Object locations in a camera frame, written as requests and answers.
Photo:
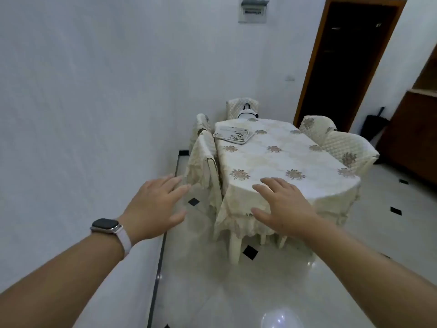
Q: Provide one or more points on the person's left hand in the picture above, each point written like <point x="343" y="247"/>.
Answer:
<point x="150" y="208"/>

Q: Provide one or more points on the person's right hand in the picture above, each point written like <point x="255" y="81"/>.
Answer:
<point x="290" y="211"/>

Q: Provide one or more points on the white Beautiful floral placemat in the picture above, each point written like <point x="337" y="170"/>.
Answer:
<point x="234" y="134"/>

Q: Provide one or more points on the person's right forearm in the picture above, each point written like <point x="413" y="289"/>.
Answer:
<point x="375" y="276"/>

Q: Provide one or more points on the person's left forearm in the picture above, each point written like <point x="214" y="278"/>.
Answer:
<point x="61" y="286"/>

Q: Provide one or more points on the dining table with floral cloth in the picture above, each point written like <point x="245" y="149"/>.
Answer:
<point x="259" y="160"/>

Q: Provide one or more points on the smartwatch with white band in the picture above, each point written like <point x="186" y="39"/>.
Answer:
<point x="106" y="225"/>

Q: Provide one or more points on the white backpack with dark trim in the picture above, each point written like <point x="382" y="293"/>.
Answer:
<point x="246" y="115"/>

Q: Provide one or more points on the black folded umbrella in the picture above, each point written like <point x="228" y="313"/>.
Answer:
<point x="372" y="128"/>

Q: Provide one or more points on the wooden sideboard cabinet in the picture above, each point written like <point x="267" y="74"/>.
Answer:
<point x="409" y="140"/>

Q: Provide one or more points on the dark wooden door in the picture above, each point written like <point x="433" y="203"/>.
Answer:
<point x="351" y="64"/>

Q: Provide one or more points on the grey electric panel box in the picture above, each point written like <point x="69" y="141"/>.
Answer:
<point x="253" y="10"/>

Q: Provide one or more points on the brown door frame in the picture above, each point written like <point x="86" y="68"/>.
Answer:
<point x="312" y="64"/>

